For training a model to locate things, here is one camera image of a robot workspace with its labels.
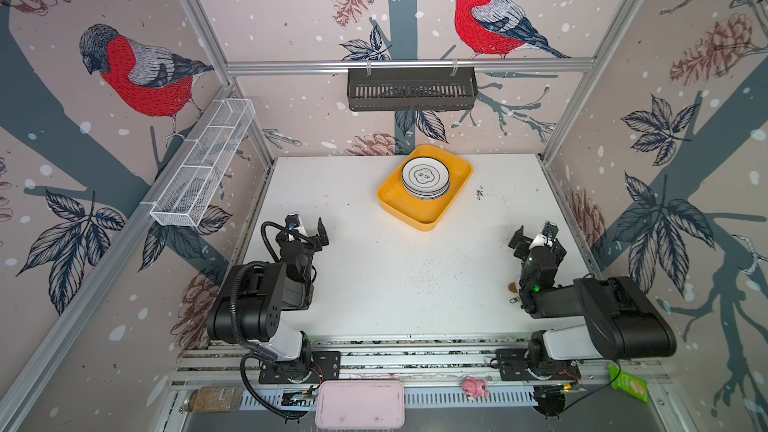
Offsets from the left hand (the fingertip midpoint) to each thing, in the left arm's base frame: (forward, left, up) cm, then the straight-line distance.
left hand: (303, 221), depth 88 cm
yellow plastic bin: (+9, -39, -11) cm, 42 cm away
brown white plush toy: (-17, -62, -11) cm, 65 cm away
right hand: (-5, -71, -2) cm, 71 cm away
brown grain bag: (-43, +11, -7) cm, 45 cm away
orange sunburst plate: (+16, -40, -9) cm, 43 cm away
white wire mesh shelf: (-6, +24, +18) cm, 30 cm away
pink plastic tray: (-44, -19, -10) cm, 49 cm away
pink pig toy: (-41, -46, -9) cm, 62 cm away
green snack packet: (-41, -84, -10) cm, 94 cm away
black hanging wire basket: (+44, -35, +17) cm, 59 cm away
